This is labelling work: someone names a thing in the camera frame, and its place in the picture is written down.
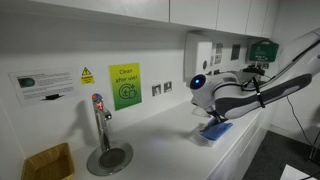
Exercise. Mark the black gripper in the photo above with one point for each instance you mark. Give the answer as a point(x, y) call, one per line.
point(217, 118)

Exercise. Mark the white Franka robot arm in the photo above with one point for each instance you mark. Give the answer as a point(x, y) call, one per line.
point(286, 90)

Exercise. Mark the blue fabric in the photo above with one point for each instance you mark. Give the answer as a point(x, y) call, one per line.
point(220, 132)

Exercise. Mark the clear plastic bowl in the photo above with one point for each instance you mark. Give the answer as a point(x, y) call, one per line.
point(195, 134)

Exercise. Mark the white base cabinet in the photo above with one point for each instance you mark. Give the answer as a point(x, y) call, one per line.
point(240, 156)

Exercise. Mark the white paper towel dispenser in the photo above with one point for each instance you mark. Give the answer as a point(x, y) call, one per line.
point(196, 53)

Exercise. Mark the green first aid box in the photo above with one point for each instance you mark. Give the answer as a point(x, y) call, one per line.
point(264, 51)

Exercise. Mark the green clean after use poster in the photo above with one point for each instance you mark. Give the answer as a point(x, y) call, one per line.
point(125, 86)

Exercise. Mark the round metal drain tray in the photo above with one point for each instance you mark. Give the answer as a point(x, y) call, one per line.
point(111, 159)

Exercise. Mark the white upper cabinet door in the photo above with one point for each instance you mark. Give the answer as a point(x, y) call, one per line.
point(110, 8)
point(233, 15)
point(195, 13)
point(261, 16)

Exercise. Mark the yellow warning sign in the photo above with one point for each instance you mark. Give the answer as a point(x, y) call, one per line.
point(87, 77)

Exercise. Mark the yellow sponge holder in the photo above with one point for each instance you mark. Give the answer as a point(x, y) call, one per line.
point(46, 165)

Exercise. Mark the white instruction sheet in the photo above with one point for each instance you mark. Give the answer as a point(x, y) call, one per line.
point(43, 85)

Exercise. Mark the black wall socket plate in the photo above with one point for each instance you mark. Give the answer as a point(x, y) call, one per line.
point(217, 72)
point(208, 72)

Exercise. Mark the silver wall switch plate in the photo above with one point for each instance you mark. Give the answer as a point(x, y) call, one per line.
point(168, 87)
point(156, 90)

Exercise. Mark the wall notice with picture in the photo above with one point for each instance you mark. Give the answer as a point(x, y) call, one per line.
point(218, 59)

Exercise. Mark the dark wall notice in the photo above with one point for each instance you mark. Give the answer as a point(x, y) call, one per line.
point(235, 52)

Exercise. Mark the small white wall notice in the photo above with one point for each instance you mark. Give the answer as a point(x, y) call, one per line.
point(219, 48)

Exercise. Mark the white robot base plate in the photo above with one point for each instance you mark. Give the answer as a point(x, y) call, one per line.
point(295, 173)

